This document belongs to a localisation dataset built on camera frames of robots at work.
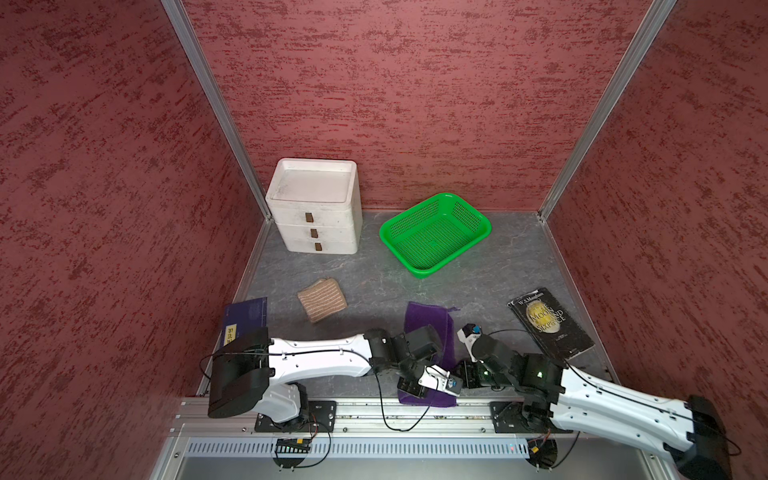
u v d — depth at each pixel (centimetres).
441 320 91
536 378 55
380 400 52
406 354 57
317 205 90
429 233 114
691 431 43
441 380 61
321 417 74
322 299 94
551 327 89
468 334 72
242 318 90
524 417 66
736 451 44
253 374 40
